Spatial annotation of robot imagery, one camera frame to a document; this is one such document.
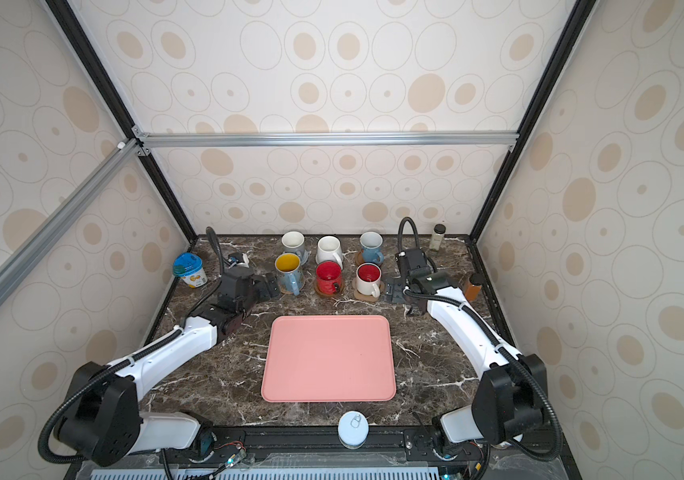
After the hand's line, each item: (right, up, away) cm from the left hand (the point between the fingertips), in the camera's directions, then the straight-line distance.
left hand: (271, 273), depth 86 cm
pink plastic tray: (+16, -25, +2) cm, 30 cm away
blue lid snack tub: (-30, +2, +12) cm, 32 cm away
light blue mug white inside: (+30, +11, +22) cm, 39 cm away
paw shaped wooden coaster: (+29, -9, +15) cm, 34 cm away
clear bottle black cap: (+55, +13, +24) cm, 61 cm away
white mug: (+15, +8, +21) cm, 27 cm away
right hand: (+39, -5, 0) cm, 40 cm away
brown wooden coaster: (+16, -8, +17) cm, 25 cm away
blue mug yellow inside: (+3, 0, +10) cm, 11 cm away
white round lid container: (+23, -37, -14) cm, 46 cm away
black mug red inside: (+16, -2, +17) cm, 23 cm away
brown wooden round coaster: (+26, +5, +27) cm, 38 cm away
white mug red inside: (+29, -2, +17) cm, 34 cm away
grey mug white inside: (+2, +11, +23) cm, 25 cm away
